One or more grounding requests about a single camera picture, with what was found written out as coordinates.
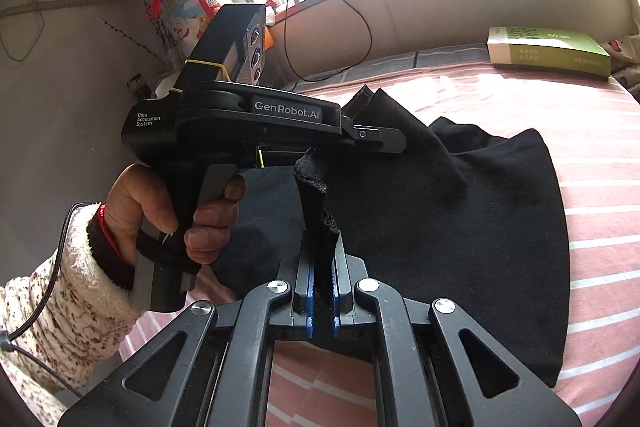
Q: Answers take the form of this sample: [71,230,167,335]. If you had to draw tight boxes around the black pants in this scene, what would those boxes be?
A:
[213,88,570,385]

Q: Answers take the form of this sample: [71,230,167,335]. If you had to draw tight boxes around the left floral sleeve forearm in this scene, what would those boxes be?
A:
[1,204,142,426]

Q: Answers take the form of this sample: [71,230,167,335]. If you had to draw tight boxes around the grey mattress pad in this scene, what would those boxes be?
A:
[288,43,489,92]

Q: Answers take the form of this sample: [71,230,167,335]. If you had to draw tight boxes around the green cardboard box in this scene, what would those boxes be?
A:
[486,27,611,79]

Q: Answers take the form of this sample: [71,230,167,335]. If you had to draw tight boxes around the pink striped bed sheet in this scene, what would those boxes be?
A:
[117,60,640,427]

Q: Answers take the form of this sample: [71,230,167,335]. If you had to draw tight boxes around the cream heart curtain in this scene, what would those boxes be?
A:
[602,0,640,102]

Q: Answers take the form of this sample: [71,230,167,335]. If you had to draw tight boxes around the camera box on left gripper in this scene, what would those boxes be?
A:
[174,3,266,90]

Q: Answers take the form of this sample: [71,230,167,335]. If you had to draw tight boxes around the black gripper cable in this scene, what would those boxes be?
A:
[0,201,89,400]

